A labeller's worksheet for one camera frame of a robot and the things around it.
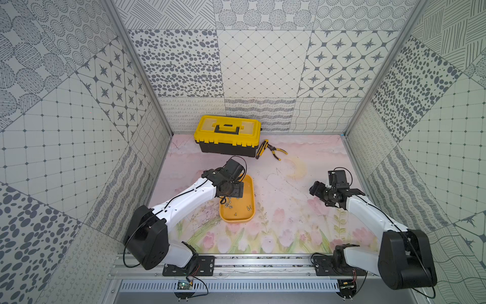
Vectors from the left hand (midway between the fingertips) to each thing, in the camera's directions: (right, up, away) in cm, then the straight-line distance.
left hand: (233, 186), depth 84 cm
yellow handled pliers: (+17, +20, +29) cm, 39 cm away
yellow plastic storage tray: (+3, -12, +5) cm, 13 cm away
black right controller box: (+45, -37, -12) cm, 60 cm away
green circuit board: (-18, -35, -12) cm, 42 cm away
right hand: (+40, -5, +5) cm, 40 cm away
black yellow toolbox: (-5, +24, +15) cm, 29 cm away
